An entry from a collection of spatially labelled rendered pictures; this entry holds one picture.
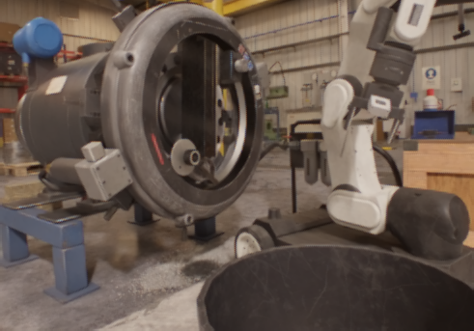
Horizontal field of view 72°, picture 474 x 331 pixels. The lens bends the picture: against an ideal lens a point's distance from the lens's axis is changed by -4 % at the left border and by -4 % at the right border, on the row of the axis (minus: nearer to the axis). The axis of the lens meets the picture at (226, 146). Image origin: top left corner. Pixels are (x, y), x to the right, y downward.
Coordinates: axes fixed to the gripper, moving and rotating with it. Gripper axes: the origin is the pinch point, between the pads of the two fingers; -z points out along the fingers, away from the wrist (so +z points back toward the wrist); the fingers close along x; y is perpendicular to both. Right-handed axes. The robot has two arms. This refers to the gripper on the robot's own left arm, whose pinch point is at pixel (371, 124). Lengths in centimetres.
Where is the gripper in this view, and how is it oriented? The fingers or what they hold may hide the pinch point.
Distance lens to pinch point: 88.1
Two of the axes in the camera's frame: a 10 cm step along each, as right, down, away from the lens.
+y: -2.3, 1.9, -9.6
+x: -9.4, -2.9, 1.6
